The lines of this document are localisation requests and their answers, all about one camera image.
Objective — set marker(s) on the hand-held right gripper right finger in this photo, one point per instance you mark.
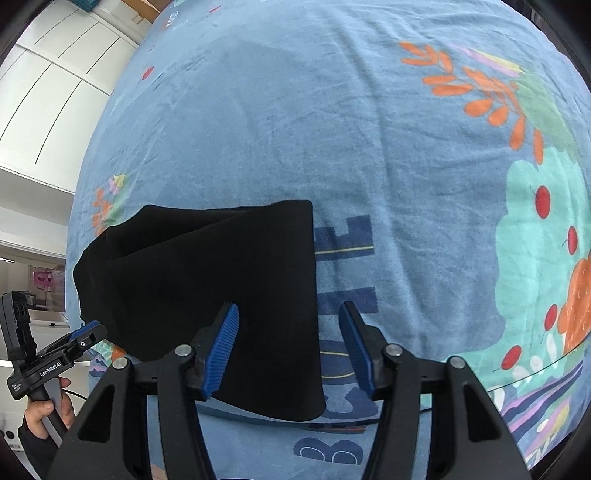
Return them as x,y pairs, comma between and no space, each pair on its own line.
358,350

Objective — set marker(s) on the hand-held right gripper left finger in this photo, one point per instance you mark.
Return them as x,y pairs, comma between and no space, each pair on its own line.
221,350

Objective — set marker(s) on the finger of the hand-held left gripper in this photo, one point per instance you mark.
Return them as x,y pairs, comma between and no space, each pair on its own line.
90,334

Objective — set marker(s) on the black pants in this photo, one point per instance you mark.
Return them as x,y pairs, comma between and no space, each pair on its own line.
207,277

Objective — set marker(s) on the person's left forearm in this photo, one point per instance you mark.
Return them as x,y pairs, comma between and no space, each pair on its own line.
37,452

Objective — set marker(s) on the person's left hand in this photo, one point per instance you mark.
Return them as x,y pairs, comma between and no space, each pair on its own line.
39,415

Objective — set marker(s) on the blue printed bedsheet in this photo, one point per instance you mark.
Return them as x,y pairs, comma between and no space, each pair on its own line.
323,115

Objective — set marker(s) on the white wardrobe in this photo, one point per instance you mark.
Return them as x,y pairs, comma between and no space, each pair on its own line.
55,92

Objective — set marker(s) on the wooden headboard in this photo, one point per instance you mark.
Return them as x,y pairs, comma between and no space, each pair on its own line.
147,9

